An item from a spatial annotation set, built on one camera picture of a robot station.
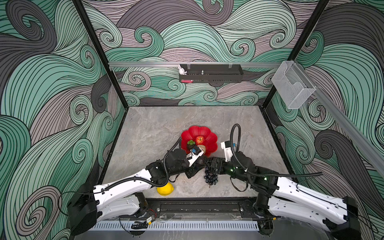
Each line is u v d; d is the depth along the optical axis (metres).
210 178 0.80
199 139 0.92
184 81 0.90
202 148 0.90
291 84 0.79
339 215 0.40
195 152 0.62
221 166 0.60
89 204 0.40
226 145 0.63
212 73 0.95
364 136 0.55
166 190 0.77
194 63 0.92
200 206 0.76
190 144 0.92
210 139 1.01
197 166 0.65
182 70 0.85
